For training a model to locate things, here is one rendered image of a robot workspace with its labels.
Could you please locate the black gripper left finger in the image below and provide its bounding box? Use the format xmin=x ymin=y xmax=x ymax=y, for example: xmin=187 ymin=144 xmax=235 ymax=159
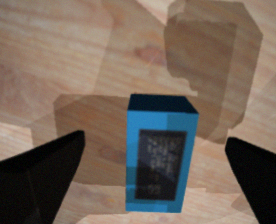
xmin=0 ymin=130 xmax=85 ymax=224

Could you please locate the blue rectangular block with black mark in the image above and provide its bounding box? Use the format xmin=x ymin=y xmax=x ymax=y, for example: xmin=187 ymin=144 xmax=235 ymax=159
xmin=126 ymin=94 xmax=199 ymax=213

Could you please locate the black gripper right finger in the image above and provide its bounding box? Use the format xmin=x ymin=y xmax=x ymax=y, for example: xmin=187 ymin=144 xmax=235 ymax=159
xmin=225 ymin=137 xmax=276 ymax=224

